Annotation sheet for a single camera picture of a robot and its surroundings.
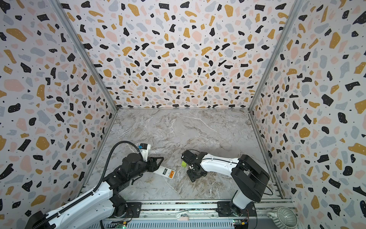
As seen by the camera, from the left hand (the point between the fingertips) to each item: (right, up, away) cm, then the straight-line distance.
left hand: (161, 156), depth 78 cm
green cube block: (+12, -7, +10) cm, 17 cm away
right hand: (+17, -12, +8) cm, 22 cm away
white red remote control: (+3, -12, +8) cm, 14 cm away
